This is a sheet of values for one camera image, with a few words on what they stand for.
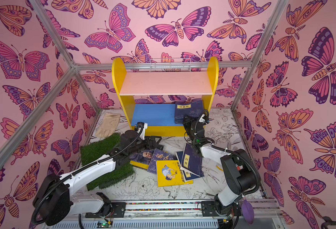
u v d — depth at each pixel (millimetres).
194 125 649
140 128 699
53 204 407
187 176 815
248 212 713
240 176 451
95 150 947
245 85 1044
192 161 895
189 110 916
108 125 1105
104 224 721
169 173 820
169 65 920
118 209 734
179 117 876
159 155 876
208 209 730
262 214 717
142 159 878
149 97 1167
